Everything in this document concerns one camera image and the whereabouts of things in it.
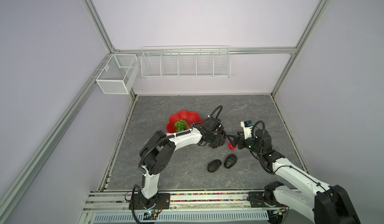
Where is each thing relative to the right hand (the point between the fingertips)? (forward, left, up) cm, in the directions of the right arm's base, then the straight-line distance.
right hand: (233, 135), depth 83 cm
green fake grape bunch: (+11, +31, -7) cm, 34 cm away
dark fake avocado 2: (-12, +2, -9) cm, 15 cm away
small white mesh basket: (+41, +75, +12) cm, 86 cm away
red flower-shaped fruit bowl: (+20, +25, -11) cm, 34 cm away
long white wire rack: (+45, +28, +18) cm, 56 cm away
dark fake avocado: (-14, +11, -8) cm, 20 cm away
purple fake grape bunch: (+8, +5, -10) cm, 14 cm away
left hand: (0, +8, -7) cm, 11 cm away
